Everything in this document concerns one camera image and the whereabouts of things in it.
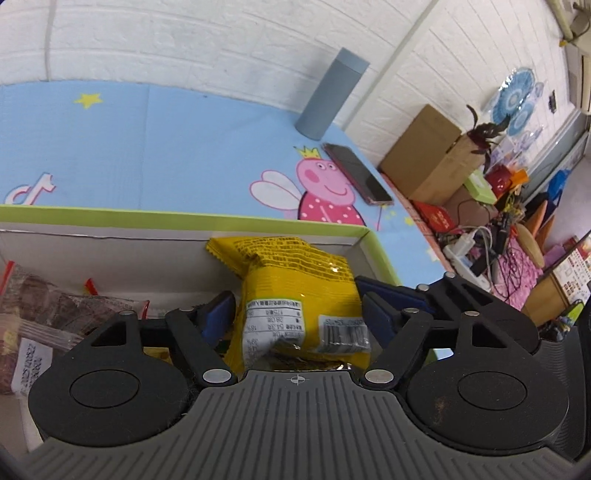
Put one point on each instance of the small blue paper fan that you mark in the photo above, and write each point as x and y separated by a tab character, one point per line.
524	117

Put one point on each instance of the green cardboard box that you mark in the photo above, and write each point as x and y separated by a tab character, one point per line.
138	251

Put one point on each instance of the dark leafy plant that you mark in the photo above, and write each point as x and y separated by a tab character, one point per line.
485	134

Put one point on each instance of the red-edged brown snack packet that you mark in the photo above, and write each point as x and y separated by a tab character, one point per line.
60	295

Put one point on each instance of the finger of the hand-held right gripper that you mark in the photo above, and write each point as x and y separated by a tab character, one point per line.
388	288

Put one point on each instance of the smartphone with red case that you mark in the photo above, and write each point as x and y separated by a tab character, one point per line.
358	173

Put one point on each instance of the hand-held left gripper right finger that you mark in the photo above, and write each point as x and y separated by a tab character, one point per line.
376	318

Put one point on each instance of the brown cardboard box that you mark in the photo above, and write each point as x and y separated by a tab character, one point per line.
425	152

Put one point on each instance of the grey-blue tumbler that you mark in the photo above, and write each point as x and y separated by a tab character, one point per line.
330	92

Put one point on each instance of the white power strip with chargers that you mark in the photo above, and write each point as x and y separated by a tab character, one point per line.
461	249

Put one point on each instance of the white air conditioner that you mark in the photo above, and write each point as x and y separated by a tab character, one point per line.
577	23

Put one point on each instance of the large blue paper fan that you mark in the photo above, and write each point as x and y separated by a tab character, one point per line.
512	94

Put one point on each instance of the red flat box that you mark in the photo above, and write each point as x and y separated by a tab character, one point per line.
436	217

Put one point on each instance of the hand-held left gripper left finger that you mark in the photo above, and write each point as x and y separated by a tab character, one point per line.
221	314

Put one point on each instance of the yellow snack packet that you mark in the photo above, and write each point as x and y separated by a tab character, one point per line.
286	286

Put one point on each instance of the pink floral cloth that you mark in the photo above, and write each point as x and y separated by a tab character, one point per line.
512	277

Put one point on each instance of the light green flat box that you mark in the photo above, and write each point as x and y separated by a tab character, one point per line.
478	187

